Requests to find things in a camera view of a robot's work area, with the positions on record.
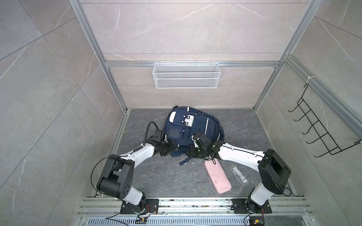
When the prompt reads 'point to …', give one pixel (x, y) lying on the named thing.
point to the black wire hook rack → (333, 148)
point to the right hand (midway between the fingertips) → (188, 152)
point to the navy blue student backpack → (182, 122)
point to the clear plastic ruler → (241, 177)
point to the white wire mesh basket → (187, 75)
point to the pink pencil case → (218, 177)
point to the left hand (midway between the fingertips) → (175, 145)
